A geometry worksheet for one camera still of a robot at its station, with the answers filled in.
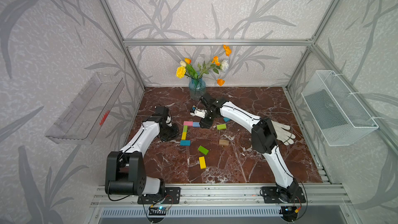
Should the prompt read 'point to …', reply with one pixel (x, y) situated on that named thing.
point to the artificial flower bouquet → (186, 69)
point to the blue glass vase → (197, 88)
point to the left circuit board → (157, 211)
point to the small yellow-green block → (184, 136)
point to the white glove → (282, 135)
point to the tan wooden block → (224, 142)
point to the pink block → (188, 123)
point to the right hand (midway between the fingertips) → (203, 120)
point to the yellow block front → (202, 161)
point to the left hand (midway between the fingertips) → (178, 134)
